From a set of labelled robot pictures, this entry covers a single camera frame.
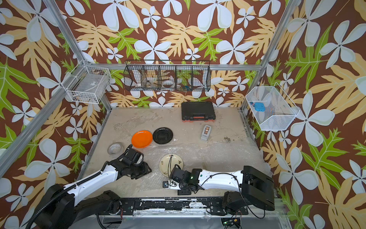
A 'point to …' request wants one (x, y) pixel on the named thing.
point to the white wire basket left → (88, 85)
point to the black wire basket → (167, 75)
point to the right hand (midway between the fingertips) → (178, 184)
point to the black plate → (163, 135)
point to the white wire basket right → (272, 109)
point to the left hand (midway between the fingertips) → (151, 170)
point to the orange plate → (142, 139)
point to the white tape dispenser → (206, 133)
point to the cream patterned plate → (167, 162)
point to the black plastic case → (198, 111)
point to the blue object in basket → (259, 106)
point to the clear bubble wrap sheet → (229, 156)
